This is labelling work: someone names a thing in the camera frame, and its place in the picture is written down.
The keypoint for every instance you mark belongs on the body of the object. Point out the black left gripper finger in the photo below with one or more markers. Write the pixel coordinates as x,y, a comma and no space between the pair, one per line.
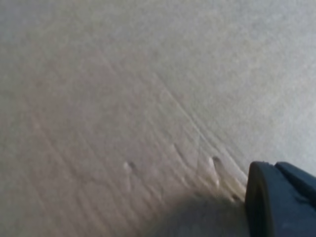
280,201

